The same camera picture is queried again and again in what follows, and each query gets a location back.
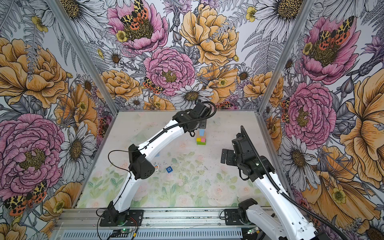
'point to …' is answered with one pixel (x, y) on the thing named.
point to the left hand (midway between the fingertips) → (198, 124)
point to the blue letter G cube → (169, 169)
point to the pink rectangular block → (203, 139)
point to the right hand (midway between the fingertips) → (231, 160)
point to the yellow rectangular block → (198, 139)
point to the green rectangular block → (200, 143)
